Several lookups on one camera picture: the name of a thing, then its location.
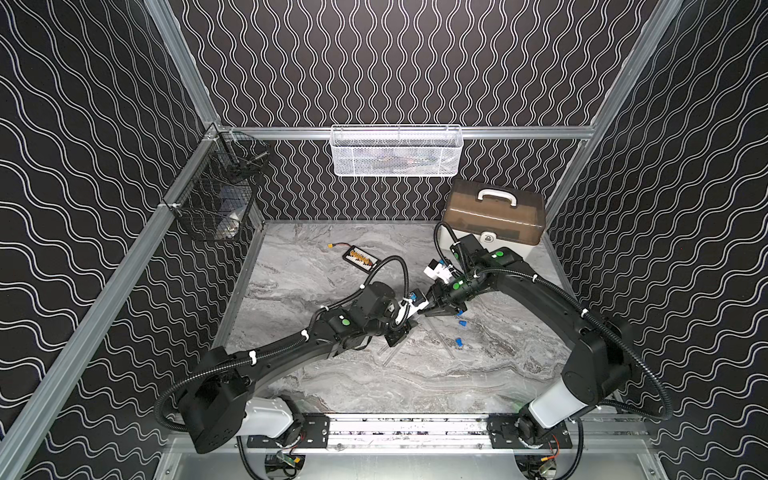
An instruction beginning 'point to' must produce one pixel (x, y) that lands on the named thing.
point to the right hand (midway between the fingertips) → (423, 310)
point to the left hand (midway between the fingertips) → (415, 315)
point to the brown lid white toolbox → (501, 216)
